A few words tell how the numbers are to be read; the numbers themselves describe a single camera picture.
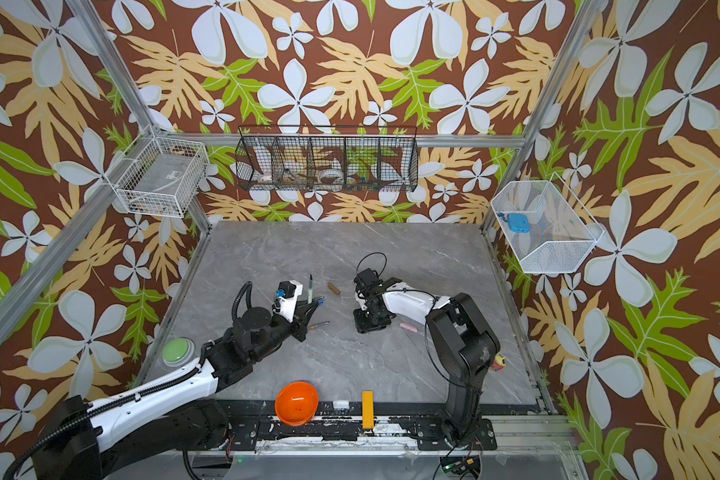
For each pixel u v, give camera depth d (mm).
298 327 666
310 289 712
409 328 924
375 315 787
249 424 755
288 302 639
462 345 484
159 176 862
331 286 1016
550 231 818
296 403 777
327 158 975
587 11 679
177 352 860
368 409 784
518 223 861
